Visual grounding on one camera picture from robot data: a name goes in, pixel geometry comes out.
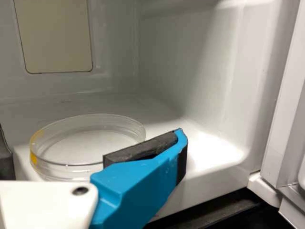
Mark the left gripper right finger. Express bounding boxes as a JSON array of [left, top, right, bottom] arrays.
[[90, 128, 189, 229]]

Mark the incubator door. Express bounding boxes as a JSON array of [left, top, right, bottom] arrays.
[[261, 0, 305, 226]]

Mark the petri dish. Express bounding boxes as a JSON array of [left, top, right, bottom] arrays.
[[29, 114, 146, 184]]

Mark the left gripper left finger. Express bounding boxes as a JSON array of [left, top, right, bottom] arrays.
[[0, 123, 16, 181]]

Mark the black platform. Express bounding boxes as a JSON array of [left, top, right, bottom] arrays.
[[142, 187, 285, 229]]

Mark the white incubator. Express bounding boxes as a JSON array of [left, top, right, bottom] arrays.
[[0, 0, 301, 215]]

